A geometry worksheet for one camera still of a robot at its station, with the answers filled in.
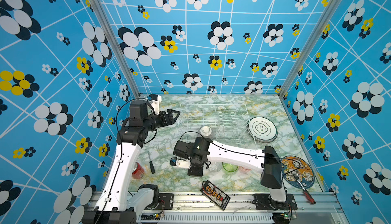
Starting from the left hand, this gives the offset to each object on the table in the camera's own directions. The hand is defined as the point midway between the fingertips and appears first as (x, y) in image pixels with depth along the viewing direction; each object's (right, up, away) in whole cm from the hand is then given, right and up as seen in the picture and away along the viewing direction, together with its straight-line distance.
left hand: (174, 113), depth 71 cm
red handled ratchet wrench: (+64, -35, +10) cm, 74 cm away
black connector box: (+20, -41, +3) cm, 45 cm away
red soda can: (-19, -29, +4) cm, 35 cm away
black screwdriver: (-16, -29, +16) cm, 37 cm away
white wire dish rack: (+27, -7, +31) cm, 42 cm away
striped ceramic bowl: (+16, -11, +20) cm, 28 cm away
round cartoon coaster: (+65, -29, +14) cm, 72 cm away
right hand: (+9, -28, +3) cm, 29 cm away
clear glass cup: (+21, -31, +14) cm, 40 cm away
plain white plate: (+52, -11, +26) cm, 59 cm away
